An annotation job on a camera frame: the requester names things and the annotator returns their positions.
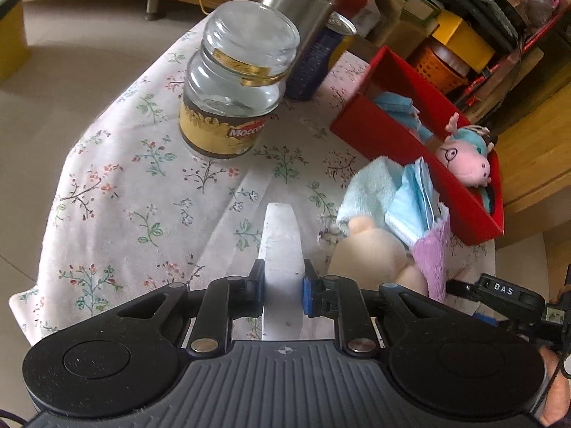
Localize white foam sponge block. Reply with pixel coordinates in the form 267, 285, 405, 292
258, 203, 305, 341

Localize pink pig plush toy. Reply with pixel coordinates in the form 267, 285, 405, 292
435, 113, 495, 188

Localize person right hand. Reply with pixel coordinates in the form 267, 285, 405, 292
539, 346, 570, 427

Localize beige plush toy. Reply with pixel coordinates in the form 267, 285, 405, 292
328, 215, 428, 296

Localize purple fuzzy cloth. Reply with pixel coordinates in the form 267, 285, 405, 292
410, 214, 451, 302

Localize light blue towel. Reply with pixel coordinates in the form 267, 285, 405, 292
336, 157, 404, 236

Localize light blue face masks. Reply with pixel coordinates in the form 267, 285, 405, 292
384, 158, 449, 248

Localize floral white tablecloth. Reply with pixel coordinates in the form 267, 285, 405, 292
7, 17, 499, 346

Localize red cardboard box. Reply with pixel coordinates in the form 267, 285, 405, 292
330, 46, 504, 245

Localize glass Moccona coffee jar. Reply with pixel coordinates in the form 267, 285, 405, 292
179, 0, 300, 159

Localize yellow blue tin can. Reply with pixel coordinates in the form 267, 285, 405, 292
285, 12, 356, 102

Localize orange plastic basket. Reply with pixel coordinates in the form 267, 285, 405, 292
408, 38, 470, 95

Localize yellow box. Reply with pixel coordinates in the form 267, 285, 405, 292
432, 10, 495, 72

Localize yellow trash bin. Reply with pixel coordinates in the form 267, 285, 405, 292
0, 0, 30, 82

